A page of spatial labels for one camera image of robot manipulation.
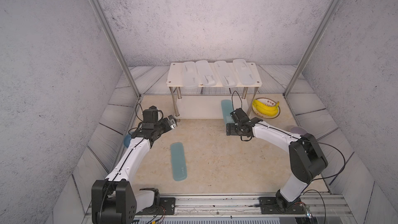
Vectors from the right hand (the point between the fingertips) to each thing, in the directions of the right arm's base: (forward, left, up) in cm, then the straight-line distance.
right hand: (234, 129), depth 92 cm
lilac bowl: (+1, -38, -2) cm, 38 cm away
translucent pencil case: (+16, +25, +27) cm, 40 cm away
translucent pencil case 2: (+16, -4, +27) cm, 32 cm away
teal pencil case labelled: (+17, +3, -1) cm, 18 cm away
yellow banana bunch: (+17, -23, -3) cm, 29 cm away
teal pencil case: (-20, +31, -7) cm, 37 cm away
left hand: (-1, +35, +10) cm, 36 cm away
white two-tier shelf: (+40, +24, -5) cm, 47 cm away
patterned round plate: (+28, -28, -7) cm, 40 cm away
